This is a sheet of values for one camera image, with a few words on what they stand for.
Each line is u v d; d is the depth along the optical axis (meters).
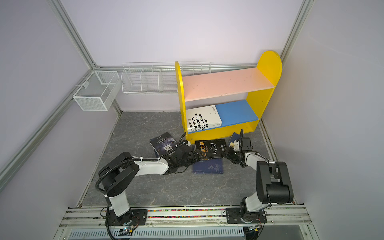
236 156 0.82
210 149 0.96
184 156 0.71
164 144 0.99
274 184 0.45
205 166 0.89
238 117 0.95
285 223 0.72
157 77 0.99
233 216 0.74
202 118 0.92
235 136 1.04
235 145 0.88
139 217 0.74
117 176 0.48
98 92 0.95
